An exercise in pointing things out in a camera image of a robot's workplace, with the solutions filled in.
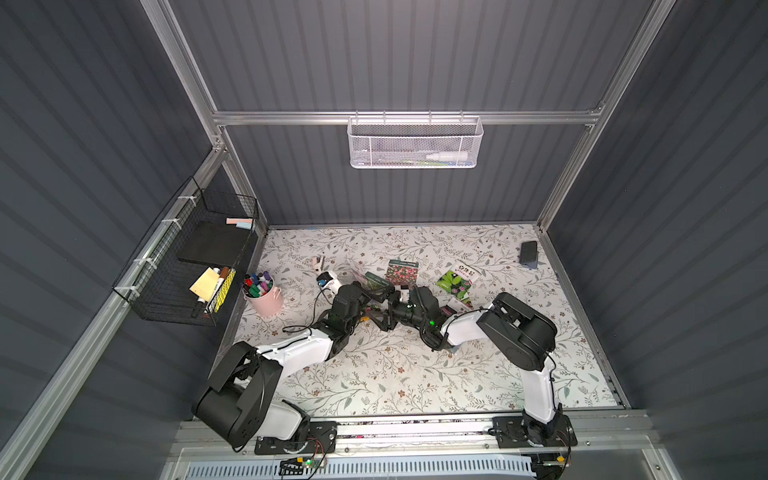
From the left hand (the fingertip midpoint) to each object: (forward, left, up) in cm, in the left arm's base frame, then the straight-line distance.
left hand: (368, 284), depth 87 cm
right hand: (-8, +1, -1) cm, 8 cm away
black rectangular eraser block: (+19, -57, -10) cm, 61 cm away
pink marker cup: (0, +32, -2) cm, 32 cm away
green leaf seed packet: (+11, -30, -14) cm, 35 cm away
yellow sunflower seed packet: (+9, -1, -13) cm, 16 cm away
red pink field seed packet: (+14, -11, -13) cm, 22 cm away
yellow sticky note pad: (-9, +38, +14) cm, 41 cm away
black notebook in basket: (+3, +40, +15) cm, 43 cm away
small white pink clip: (+17, +20, -12) cm, 29 cm away
